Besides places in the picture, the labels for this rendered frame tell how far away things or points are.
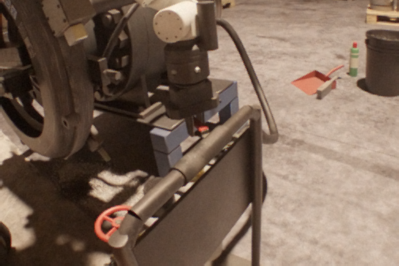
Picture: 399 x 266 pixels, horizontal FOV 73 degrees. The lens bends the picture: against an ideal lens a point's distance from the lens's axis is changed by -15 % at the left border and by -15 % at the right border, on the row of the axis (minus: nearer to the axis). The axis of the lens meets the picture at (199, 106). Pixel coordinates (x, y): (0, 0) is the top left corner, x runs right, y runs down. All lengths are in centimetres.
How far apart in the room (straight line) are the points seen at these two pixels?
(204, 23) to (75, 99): 44
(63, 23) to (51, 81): 17
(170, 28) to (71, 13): 28
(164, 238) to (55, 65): 54
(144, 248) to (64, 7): 55
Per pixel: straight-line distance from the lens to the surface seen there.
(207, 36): 60
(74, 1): 77
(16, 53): 95
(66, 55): 83
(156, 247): 46
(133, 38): 111
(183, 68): 61
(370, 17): 431
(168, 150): 117
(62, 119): 91
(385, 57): 196
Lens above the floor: 81
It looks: 26 degrees down
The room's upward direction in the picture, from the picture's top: 7 degrees counter-clockwise
